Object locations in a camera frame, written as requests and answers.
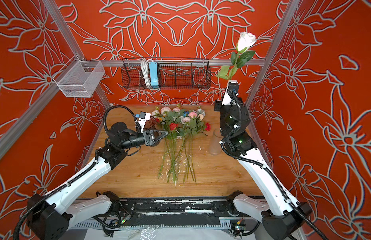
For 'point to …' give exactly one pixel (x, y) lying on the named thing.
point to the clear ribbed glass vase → (215, 147)
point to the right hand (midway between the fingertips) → (225, 86)
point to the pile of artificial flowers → (182, 126)
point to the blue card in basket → (154, 76)
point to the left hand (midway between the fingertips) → (166, 133)
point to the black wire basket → (172, 74)
